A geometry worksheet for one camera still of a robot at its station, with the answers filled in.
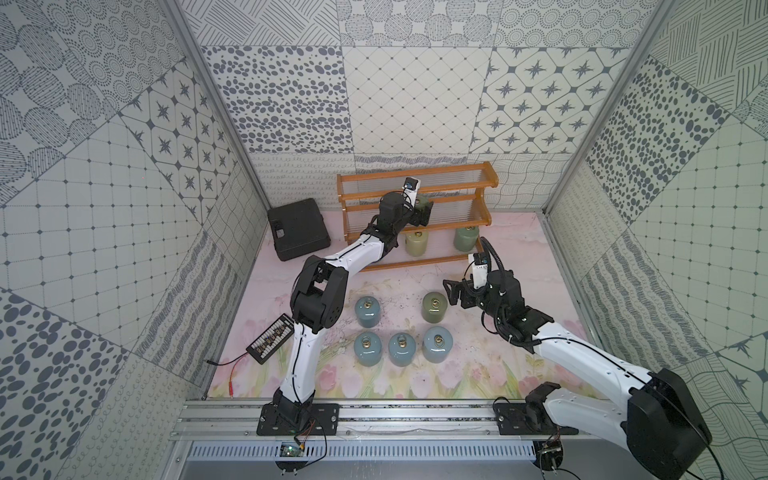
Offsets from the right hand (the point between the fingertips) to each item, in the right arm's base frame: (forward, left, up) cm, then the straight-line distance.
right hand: (460, 281), depth 85 cm
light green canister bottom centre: (+19, +12, -6) cm, 23 cm away
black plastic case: (+28, +57, -8) cm, 64 cm away
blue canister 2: (-16, +7, -5) cm, 19 cm away
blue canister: (-18, +26, -6) cm, 32 cm away
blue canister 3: (-17, +17, -6) cm, 25 cm away
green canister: (+22, +11, +11) cm, 27 cm away
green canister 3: (+21, -5, -5) cm, 22 cm away
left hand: (+24, +8, +11) cm, 27 cm away
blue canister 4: (-6, +27, -6) cm, 28 cm away
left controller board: (-39, +44, -15) cm, 61 cm away
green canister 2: (-5, +7, -6) cm, 10 cm away
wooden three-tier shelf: (+25, -2, -5) cm, 25 cm away
